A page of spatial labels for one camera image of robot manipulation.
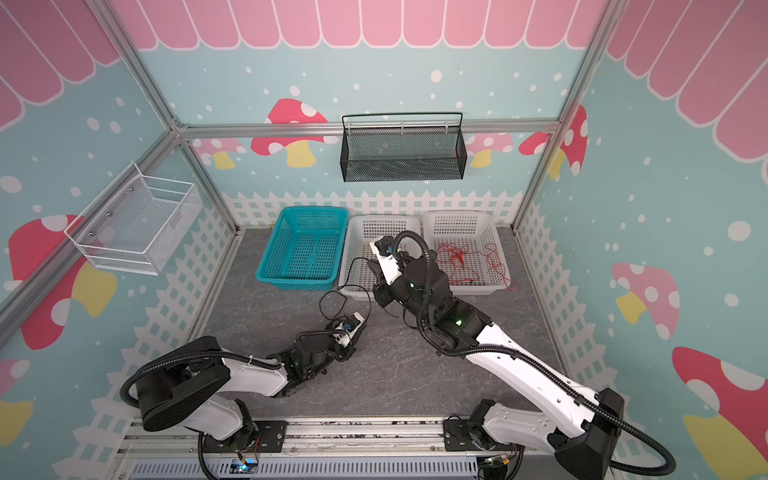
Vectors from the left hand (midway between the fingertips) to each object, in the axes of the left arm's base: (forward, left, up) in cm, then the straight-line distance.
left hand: (360, 326), depth 86 cm
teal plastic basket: (+34, +24, -6) cm, 42 cm away
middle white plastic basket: (+21, +4, -7) cm, 23 cm away
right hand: (+2, -4, +28) cm, 28 cm away
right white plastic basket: (+36, -37, -6) cm, 52 cm away
